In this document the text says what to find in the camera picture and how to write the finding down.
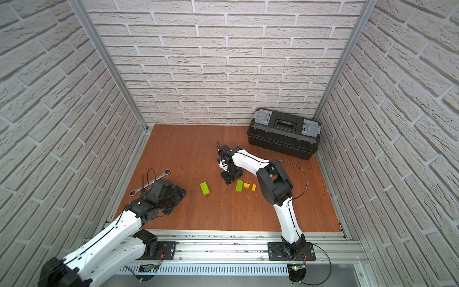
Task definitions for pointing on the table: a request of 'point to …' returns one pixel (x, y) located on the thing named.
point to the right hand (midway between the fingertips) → (234, 179)
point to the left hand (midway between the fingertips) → (185, 192)
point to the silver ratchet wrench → (132, 193)
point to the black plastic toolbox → (287, 134)
